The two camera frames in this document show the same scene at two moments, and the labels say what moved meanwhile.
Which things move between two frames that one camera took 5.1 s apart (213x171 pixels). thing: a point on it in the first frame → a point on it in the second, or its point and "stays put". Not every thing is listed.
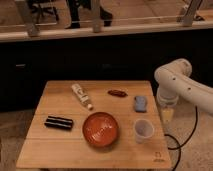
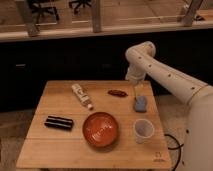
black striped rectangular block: x=59 y=122 stays put
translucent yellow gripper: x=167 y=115 → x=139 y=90
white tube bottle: x=77 y=89 stays put
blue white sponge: x=140 y=104 stays put
